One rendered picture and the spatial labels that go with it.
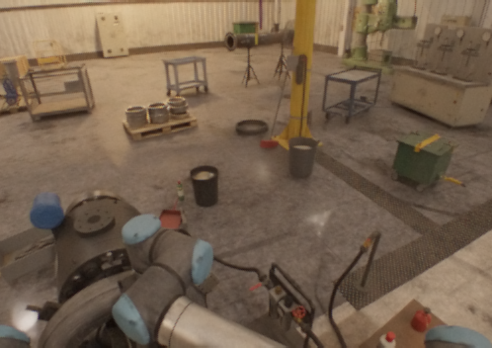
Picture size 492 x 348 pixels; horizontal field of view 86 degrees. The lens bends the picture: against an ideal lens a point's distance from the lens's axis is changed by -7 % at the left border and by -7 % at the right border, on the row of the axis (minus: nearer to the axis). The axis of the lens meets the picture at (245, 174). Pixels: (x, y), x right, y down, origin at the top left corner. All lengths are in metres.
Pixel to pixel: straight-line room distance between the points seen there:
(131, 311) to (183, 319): 0.09
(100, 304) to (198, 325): 0.78
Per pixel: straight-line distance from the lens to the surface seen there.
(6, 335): 0.96
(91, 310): 1.28
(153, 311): 0.55
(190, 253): 0.62
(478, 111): 6.71
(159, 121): 5.34
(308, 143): 3.85
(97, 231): 1.66
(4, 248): 3.41
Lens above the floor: 1.89
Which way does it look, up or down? 30 degrees down
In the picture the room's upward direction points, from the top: 1 degrees counter-clockwise
